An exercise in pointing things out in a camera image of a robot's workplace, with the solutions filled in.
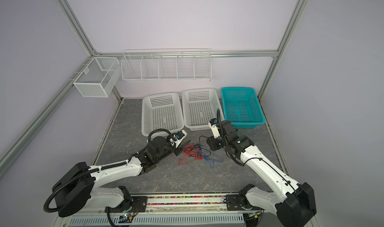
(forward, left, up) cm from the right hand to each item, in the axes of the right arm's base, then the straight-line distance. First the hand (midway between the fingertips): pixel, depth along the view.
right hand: (211, 140), depth 79 cm
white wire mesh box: (+41, +74, +11) cm, 85 cm away
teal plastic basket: (+38, -26, -16) cm, 49 cm away
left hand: (+1, +14, +1) cm, 14 cm away
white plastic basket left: (+33, +36, -14) cm, 50 cm away
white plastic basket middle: (+38, +7, -15) cm, 41 cm away
